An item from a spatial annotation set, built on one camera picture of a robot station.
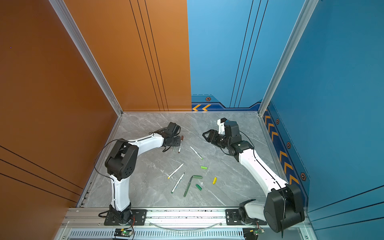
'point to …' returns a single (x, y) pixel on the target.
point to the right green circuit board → (259, 231)
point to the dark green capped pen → (194, 176)
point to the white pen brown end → (182, 138)
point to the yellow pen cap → (214, 180)
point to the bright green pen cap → (203, 167)
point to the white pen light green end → (197, 153)
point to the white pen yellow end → (175, 170)
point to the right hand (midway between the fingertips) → (206, 135)
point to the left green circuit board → (124, 232)
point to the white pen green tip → (177, 183)
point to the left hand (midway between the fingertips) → (178, 139)
